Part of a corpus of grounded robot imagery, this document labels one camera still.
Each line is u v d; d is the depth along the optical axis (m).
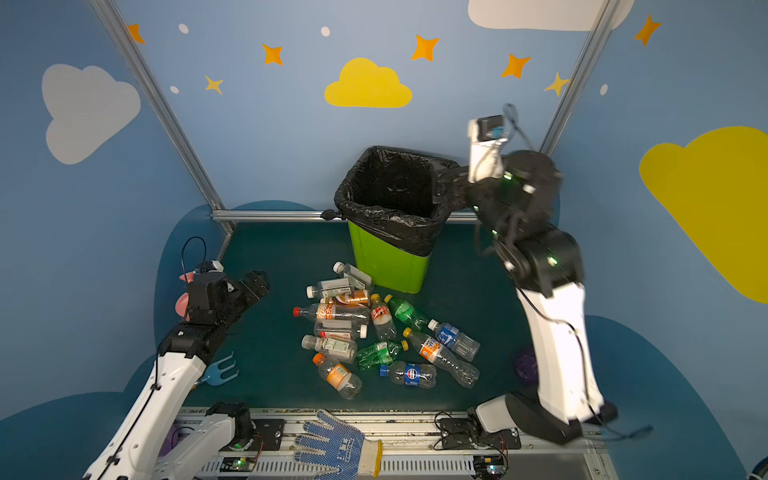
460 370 0.82
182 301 0.86
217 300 0.57
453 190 0.46
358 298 0.95
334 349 0.84
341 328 0.87
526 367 0.84
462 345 0.84
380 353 0.86
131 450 0.40
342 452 0.72
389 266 0.92
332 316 0.95
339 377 0.79
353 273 1.03
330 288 0.99
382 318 0.95
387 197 1.02
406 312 0.93
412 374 0.80
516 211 0.36
